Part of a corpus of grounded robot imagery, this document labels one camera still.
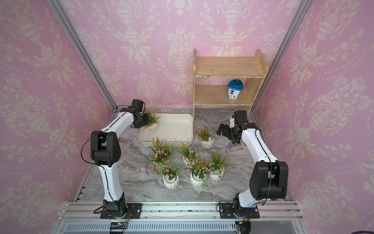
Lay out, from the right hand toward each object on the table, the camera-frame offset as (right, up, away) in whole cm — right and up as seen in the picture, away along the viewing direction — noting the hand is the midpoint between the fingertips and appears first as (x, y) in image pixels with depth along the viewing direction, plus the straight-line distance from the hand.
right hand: (224, 133), depth 88 cm
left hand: (-51, +7, +13) cm, 53 cm away
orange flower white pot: (-45, +6, +8) cm, 46 cm away
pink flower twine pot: (-36, -11, -9) cm, 38 cm away
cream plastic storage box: (-31, +3, +25) cm, 40 cm away
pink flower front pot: (-30, -20, -16) cm, 40 cm away
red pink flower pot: (-21, -12, -2) cm, 24 cm away
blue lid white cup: (+7, +29, +3) cm, 30 cm away
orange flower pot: (-6, -15, -12) cm, 20 cm away
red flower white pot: (-11, -3, 0) cm, 11 cm away
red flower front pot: (-17, -17, -15) cm, 28 cm away
